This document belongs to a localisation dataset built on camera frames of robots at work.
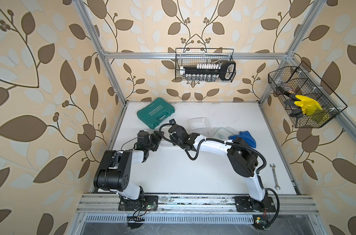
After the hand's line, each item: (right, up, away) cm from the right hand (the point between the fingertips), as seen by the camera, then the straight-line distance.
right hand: (175, 133), depth 93 cm
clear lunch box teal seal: (+17, +4, +15) cm, 23 cm away
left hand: (-10, -1, 0) cm, 10 cm away
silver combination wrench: (+57, -28, -13) cm, 65 cm away
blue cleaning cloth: (+46, -2, +1) cm, 47 cm away
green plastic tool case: (-16, +13, +15) cm, 26 cm away
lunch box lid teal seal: (+34, -1, +10) cm, 35 cm away
